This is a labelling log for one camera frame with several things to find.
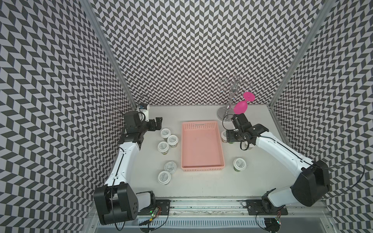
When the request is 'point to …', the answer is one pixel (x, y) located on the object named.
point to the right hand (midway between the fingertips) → (233, 137)
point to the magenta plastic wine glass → (241, 107)
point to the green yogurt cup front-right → (239, 164)
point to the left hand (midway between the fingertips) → (153, 118)
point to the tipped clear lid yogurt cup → (170, 166)
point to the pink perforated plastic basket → (201, 146)
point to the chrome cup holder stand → (225, 113)
